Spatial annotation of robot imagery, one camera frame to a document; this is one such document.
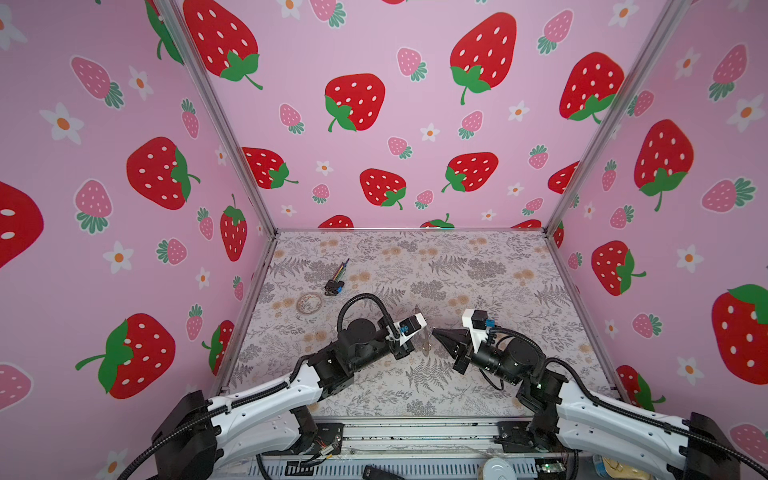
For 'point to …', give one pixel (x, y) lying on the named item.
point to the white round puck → (498, 468)
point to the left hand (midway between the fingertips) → (421, 317)
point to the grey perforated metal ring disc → (309, 303)
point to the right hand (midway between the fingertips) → (434, 333)
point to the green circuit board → (551, 467)
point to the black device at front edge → (372, 472)
